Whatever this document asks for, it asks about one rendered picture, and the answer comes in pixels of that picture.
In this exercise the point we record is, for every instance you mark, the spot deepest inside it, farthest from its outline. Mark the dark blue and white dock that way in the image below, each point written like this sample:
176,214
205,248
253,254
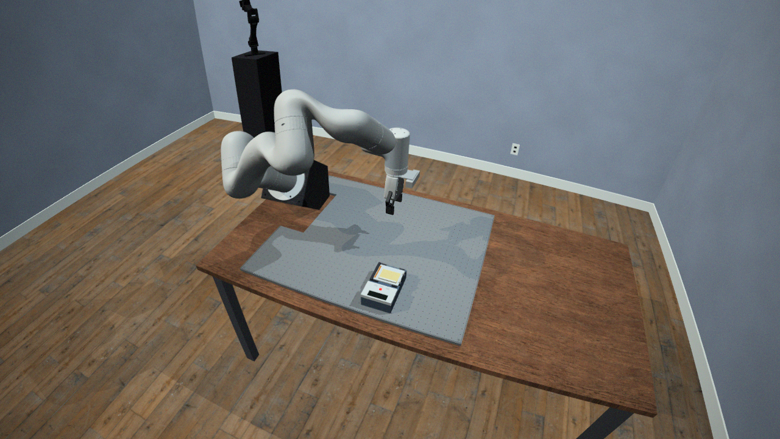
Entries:
379,295

